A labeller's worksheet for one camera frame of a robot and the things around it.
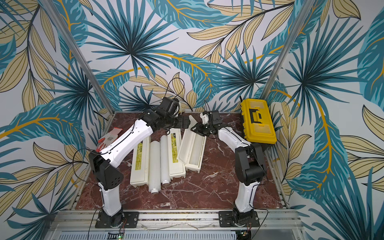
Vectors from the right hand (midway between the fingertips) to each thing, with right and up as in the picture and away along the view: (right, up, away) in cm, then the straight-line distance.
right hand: (192, 129), depth 92 cm
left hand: (-6, +3, -12) cm, 14 cm away
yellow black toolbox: (+40, +4, +1) cm, 41 cm away
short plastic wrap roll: (-16, -23, -8) cm, 29 cm away
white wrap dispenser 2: (-8, -22, -10) cm, 26 cm away
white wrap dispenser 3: (0, -12, -2) cm, 12 cm away
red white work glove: (-61, -9, +9) cm, 63 cm away
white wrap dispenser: (-29, -24, -10) cm, 39 cm away
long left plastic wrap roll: (-21, -22, -7) cm, 31 cm away
